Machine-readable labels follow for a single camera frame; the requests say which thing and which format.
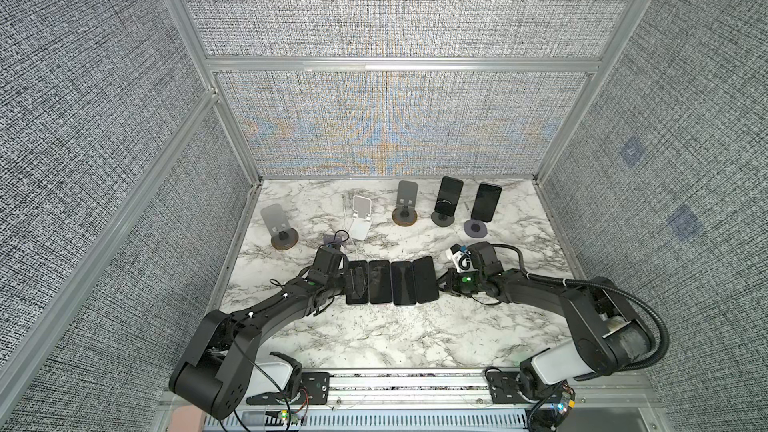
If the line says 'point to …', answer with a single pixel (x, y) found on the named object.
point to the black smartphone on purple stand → (486, 201)
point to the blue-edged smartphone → (403, 283)
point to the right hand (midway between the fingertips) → (434, 284)
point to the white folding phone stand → (362, 219)
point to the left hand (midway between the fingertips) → (355, 279)
